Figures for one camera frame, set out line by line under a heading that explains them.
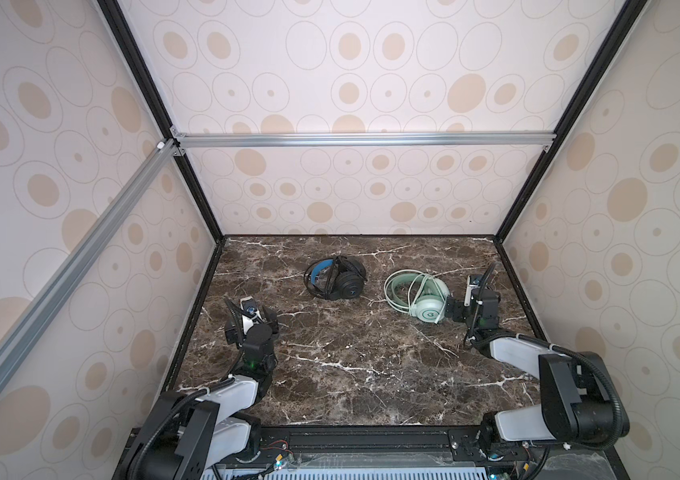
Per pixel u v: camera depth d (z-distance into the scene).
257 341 0.65
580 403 0.44
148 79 0.78
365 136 0.92
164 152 0.85
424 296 0.95
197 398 0.46
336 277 0.98
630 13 0.68
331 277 1.01
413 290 0.95
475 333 0.70
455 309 0.85
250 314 0.70
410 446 0.75
